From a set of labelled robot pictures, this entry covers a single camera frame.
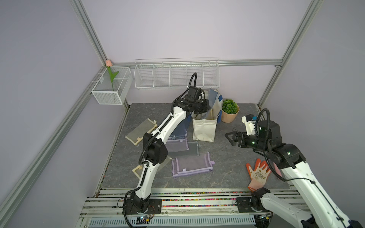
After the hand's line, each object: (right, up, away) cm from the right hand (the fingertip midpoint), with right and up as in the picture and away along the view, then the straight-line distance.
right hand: (231, 134), depth 69 cm
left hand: (-6, +14, +15) cm, 21 cm away
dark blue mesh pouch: (-27, -2, +36) cm, 45 cm away
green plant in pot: (+9, +13, +33) cm, 37 cm away
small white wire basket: (-75, +25, +19) cm, 81 cm away
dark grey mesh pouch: (-18, -14, +25) cm, 34 cm away
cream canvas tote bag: (-11, +5, +17) cm, 21 cm away
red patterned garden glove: (+20, -26, +14) cm, 35 cm away
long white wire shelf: (-30, +39, +28) cm, 57 cm away
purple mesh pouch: (-29, -10, +27) cm, 41 cm away
